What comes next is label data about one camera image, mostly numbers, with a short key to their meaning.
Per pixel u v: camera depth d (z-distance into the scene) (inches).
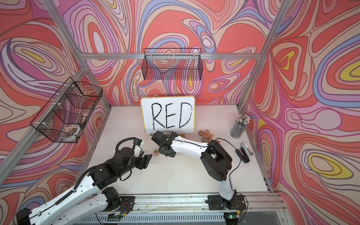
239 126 35.4
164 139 25.2
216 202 29.0
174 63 37.7
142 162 25.6
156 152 35.5
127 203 28.8
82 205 21.6
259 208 28.3
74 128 28.3
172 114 35.6
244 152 35.6
